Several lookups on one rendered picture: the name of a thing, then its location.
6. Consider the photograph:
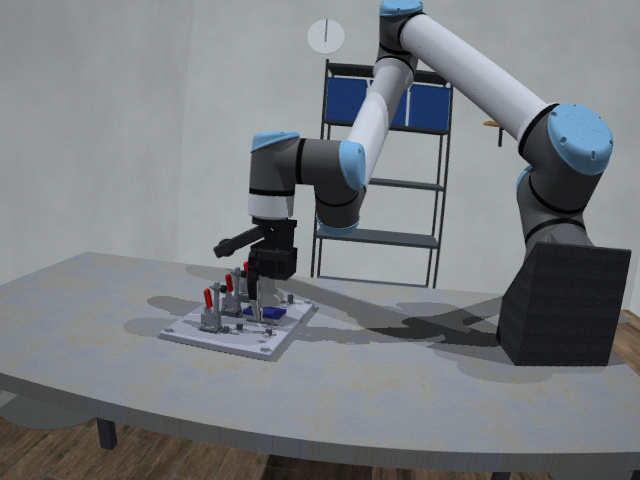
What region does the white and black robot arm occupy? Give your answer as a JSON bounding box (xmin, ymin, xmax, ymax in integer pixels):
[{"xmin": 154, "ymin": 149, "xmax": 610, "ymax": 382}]
[{"xmin": 247, "ymin": 0, "xmax": 613, "ymax": 263}]

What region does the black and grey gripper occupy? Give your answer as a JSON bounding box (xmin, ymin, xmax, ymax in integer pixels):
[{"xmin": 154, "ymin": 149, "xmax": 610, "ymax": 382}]
[{"xmin": 247, "ymin": 216, "xmax": 298, "ymax": 323}]

